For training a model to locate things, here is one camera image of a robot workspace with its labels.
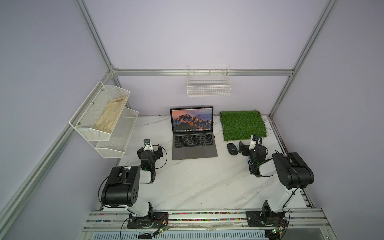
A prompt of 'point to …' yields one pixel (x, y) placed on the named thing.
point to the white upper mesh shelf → (96, 118)
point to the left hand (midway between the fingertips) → (151, 147)
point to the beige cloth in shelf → (110, 114)
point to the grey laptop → (192, 133)
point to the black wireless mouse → (232, 149)
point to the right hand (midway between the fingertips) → (248, 144)
